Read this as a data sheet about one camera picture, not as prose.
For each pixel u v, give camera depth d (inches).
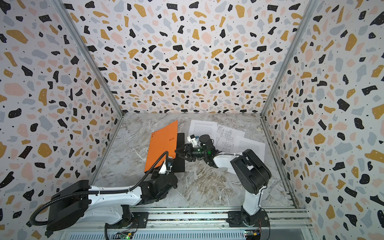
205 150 28.8
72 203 16.2
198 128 44.7
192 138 33.6
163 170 27.9
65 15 28.1
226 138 42.3
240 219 28.8
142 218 29.4
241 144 40.6
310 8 28.3
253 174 19.4
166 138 41.7
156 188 24.6
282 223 29.4
